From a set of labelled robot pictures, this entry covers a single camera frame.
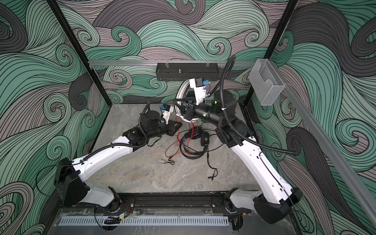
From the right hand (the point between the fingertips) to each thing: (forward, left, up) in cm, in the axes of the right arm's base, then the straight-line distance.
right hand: (175, 101), depth 53 cm
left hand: (+6, -2, -21) cm, 22 cm away
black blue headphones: (+7, -15, -42) cm, 45 cm away
